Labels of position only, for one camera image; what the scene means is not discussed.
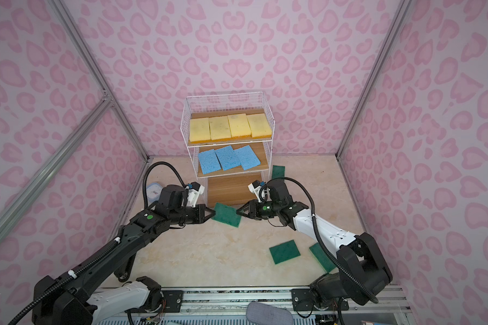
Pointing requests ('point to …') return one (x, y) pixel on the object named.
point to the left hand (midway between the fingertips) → (216, 212)
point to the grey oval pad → (259, 313)
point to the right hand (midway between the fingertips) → (241, 213)
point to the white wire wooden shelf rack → (230, 187)
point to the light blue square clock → (153, 191)
